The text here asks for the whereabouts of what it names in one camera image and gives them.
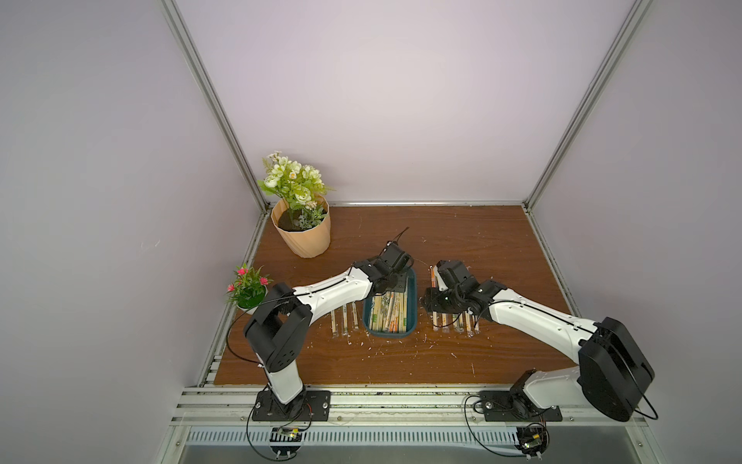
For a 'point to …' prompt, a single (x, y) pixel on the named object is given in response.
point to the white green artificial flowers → (299, 185)
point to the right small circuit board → (531, 441)
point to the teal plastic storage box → (413, 310)
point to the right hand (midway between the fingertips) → (426, 294)
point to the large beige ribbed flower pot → (306, 232)
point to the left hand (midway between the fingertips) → (403, 278)
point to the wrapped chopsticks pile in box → (389, 312)
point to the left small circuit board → (285, 441)
